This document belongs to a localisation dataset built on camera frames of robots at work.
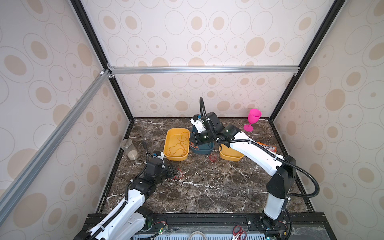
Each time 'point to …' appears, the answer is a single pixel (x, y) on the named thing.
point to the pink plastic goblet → (254, 116)
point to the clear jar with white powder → (126, 144)
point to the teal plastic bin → (204, 149)
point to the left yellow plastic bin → (171, 139)
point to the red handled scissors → (237, 233)
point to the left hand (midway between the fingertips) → (177, 164)
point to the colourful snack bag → (269, 148)
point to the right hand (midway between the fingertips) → (189, 139)
